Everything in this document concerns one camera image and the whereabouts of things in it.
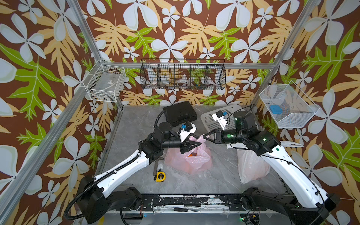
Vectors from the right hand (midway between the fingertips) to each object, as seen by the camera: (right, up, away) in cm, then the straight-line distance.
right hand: (203, 137), depth 64 cm
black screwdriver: (-8, -39, +8) cm, 41 cm away
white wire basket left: (-58, +31, +22) cm, 69 cm away
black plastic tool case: (-11, +13, +48) cm, 51 cm away
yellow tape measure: (-22, -26, +18) cm, 39 cm away
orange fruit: (-5, -9, +3) cm, 10 cm away
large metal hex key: (-26, -21, +25) cm, 41 cm away
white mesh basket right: (+55, +16, +19) cm, 60 cm away
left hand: (-1, -1, +3) cm, 3 cm away
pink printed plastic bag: (-2, -12, +5) cm, 13 cm away
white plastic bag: (+30, -18, +14) cm, 37 cm away
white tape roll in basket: (-8, +35, +35) cm, 50 cm away
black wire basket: (-10, +41, +34) cm, 54 cm away
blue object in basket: (+47, +14, +19) cm, 53 cm away
